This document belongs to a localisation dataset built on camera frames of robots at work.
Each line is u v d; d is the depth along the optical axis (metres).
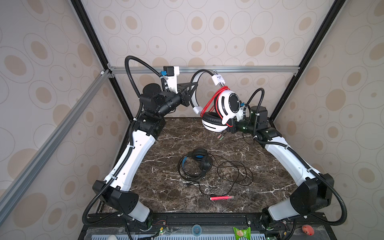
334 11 0.69
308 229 0.70
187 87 0.54
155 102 0.46
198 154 0.90
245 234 0.69
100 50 0.82
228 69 1.66
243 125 0.67
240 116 0.68
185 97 0.52
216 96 0.48
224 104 0.47
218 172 0.92
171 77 0.51
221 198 0.82
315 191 0.41
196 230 0.72
